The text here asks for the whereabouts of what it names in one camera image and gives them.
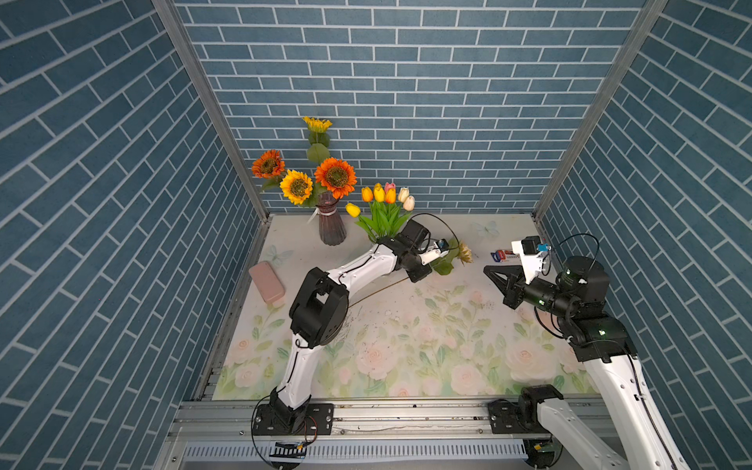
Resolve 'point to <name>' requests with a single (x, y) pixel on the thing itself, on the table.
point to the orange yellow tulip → (379, 197)
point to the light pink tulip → (409, 203)
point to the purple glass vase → (332, 229)
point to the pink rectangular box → (266, 281)
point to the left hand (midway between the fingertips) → (431, 269)
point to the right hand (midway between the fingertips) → (492, 271)
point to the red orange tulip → (391, 201)
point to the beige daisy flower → (445, 264)
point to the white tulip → (401, 194)
